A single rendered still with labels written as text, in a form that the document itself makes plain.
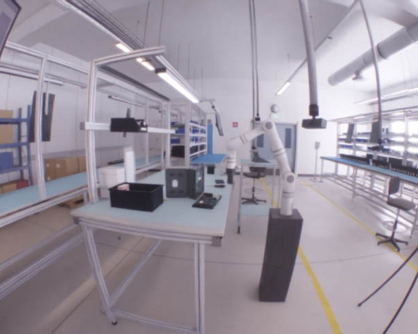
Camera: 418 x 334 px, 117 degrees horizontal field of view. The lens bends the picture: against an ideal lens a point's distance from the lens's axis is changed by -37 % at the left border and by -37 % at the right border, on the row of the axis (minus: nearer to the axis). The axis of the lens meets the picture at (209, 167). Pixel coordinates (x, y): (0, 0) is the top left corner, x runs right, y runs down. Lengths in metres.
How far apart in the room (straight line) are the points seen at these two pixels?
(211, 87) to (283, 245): 7.26
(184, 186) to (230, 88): 6.99
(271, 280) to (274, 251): 0.30
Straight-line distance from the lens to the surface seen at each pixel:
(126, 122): 1.41
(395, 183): 3.52
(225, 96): 8.12
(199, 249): 1.04
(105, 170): 1.46
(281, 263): 1.74
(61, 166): 4.63
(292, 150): 8.31
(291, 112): 8.29
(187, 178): 1.41
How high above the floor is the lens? 1.41
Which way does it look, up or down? 8 degrees down
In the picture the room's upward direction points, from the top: 1 degrees clockwise
